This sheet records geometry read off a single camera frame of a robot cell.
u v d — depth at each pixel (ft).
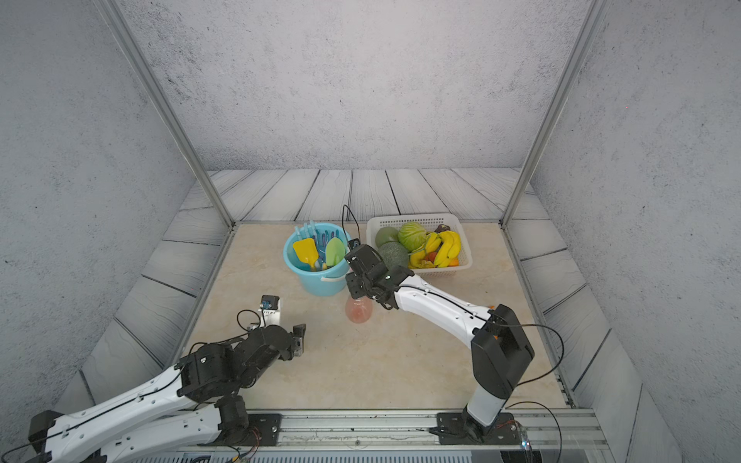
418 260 3.32
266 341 1.66
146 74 2.61
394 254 3.13
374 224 3.53
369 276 2.04
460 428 2.39
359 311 3.07
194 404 1.56
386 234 3.41
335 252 3.15
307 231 3.13
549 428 2.44
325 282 2.78
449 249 3.16
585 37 2.42
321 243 3.22
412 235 3.24
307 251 3.13
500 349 1.43
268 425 2.43
